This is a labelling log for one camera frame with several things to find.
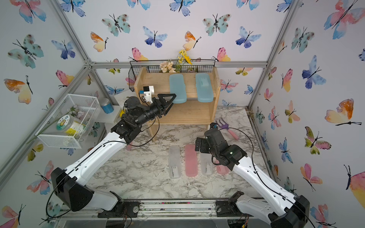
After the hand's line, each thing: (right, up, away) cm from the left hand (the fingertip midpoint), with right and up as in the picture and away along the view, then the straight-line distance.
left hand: (175, 97), depth 62 cm
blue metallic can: (-47, -1, +30) cm, 55 cm away
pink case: (+7, -36, +30) cm, 47 cm away
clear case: (+17, -38, +26) cm, 49 cm away
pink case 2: (+26, -39, +24) cm, 53 cm away
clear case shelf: (-3, -36, +29) cm, 46 cm away
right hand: (+14, -21, +13) cm, 28 cm away
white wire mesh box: (-54, -3, +18) cm, 57 cm away
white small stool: (-40, +4, +33) cm, 52 cm away
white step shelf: (-48, -9, +35) cm, 60 cm away
